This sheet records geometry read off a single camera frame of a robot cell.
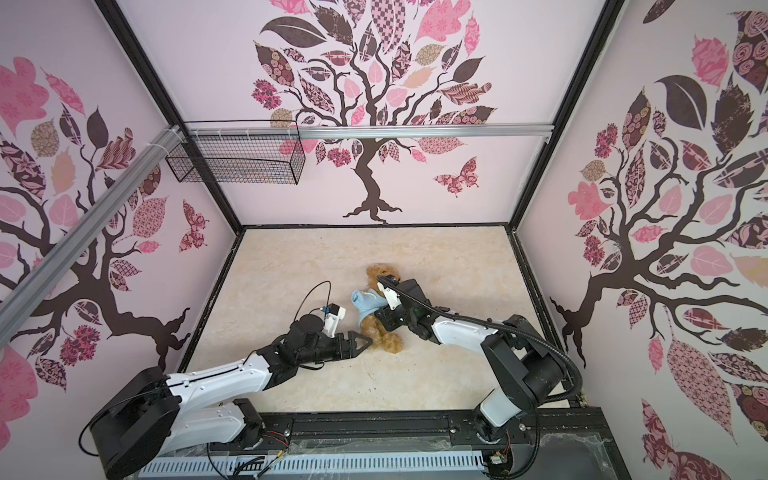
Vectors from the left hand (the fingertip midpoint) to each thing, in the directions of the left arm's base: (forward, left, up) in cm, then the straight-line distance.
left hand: (365, 349), depth 80 cm
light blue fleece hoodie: (+13, 0, +3) cm, 13 cm away
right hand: (+14, -4, -1) cm, 14 cm away
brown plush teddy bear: (+5, -1, +2) cm, 6 cm away
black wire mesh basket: (+56, +42, +26) cm, 74 cm away
